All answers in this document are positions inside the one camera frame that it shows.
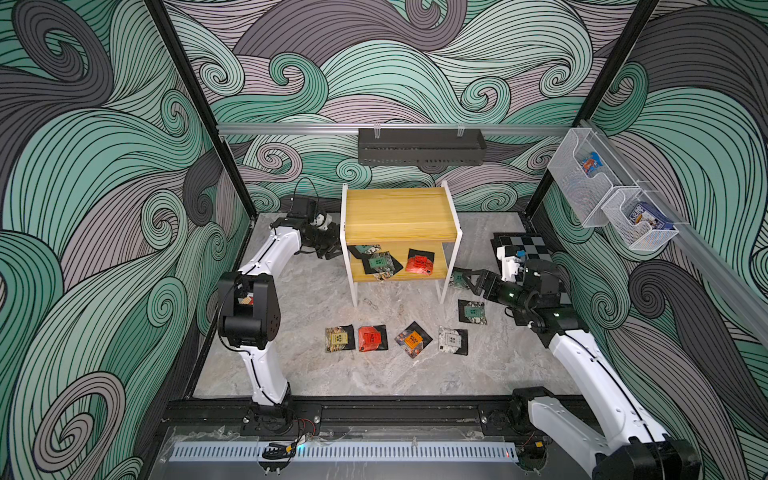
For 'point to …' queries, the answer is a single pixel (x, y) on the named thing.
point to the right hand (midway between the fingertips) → (473, 278)
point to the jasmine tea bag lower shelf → (382, 265)
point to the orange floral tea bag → (413, 339)
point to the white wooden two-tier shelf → (392, 234)
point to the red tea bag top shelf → (372, 338)
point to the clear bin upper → (587, 194)
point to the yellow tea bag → (338, 338)
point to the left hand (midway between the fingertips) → (352, 240)
